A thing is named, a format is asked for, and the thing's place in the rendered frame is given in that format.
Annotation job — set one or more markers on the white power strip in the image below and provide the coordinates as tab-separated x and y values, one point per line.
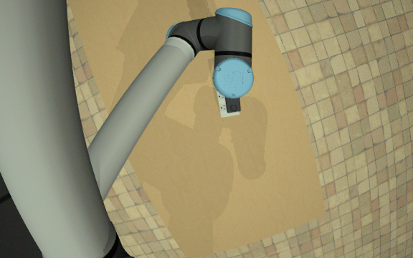
223	108

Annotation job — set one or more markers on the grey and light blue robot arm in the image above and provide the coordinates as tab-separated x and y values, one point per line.
44	160

